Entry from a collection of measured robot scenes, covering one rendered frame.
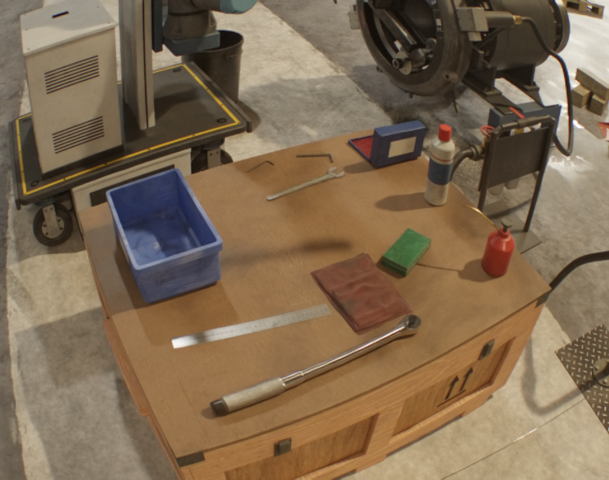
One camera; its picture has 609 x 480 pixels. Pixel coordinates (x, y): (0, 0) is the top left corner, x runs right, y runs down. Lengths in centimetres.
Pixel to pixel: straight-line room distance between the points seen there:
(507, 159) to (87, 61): 144
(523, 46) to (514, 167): 89
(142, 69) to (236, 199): 74
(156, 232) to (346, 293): 48
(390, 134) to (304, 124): 119
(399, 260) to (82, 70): 115
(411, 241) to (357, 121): 147
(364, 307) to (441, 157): 45
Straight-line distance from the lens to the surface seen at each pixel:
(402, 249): 143
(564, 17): 321
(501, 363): 164
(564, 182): 289
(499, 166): 205
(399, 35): 259
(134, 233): 152
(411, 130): 170
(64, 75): 193
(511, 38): 273
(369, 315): 130
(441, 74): 244
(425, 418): 159
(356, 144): 181
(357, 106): 301
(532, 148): 217
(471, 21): 227
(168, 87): 252
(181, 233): 150
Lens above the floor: 144
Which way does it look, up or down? 41 degrees down
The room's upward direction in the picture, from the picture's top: 2 degrees clockwise
